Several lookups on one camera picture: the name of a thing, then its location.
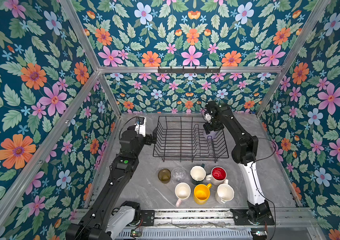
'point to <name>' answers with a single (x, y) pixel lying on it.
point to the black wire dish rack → (184, 138)
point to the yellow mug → (201, 193)
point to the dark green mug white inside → (198, 173)
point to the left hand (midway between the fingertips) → (148, 122)
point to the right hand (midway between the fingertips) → (212, 129)
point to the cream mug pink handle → (182, 191)
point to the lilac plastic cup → (212, 134)
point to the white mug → (225, 192)
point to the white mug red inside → (217, 176)
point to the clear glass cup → (178, 174)
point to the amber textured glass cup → (164, 175)
